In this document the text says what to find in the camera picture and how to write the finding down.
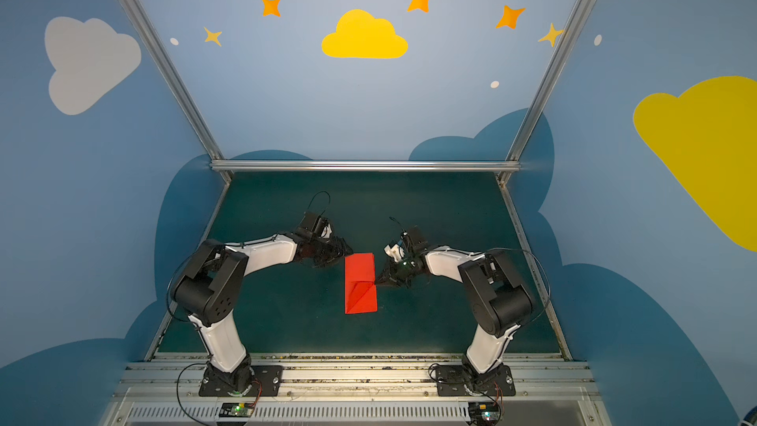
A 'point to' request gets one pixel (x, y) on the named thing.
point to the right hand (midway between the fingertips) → (376, 279)
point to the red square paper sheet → (360, 288)
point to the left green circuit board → (237, 409)
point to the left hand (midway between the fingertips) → (350, 255)
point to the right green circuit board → (484, 413)
